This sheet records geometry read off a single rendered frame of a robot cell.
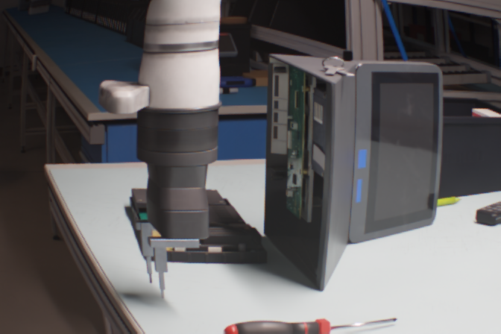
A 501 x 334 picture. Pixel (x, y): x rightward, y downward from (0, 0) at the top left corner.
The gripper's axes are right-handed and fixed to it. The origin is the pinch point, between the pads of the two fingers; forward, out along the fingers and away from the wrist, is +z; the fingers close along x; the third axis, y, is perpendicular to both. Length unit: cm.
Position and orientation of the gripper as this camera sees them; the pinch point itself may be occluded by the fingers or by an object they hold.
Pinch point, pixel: (156, 289)
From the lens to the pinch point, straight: 106.6
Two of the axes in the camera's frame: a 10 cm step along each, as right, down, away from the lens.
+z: -0.2, 9.8, 1.8
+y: 9.5, -0.3, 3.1
